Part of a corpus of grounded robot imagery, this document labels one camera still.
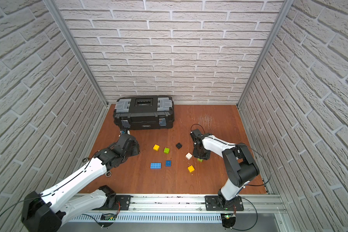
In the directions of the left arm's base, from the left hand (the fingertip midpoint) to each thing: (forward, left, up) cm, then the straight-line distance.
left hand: (137, 144), depth 81 cm
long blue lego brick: (-9, -10, -12) cm, 18 cm away
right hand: (-2, -39, -13) cm, 41 cm away
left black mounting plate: (-28, +5, -12) cm, 31 cm away
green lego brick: (+2, -16, -12) cm, 20 cm away
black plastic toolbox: (+21, -1, +4) cm, 21 cm away
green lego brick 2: (-5, -38, -11) cm, 40 cm away
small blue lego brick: (-7, -18, -11) cm, 22 cm away
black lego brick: (+5, -24, -12) cm, 28 cm away
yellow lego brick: (+4, -9, -11) cm, 15 cm away
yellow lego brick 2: (-10, -32, -11) cm, 35 cm away
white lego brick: (-2, -31, -11) cm, 33 cm away
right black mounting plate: (-29, -41, -12) cm, 51 cm away
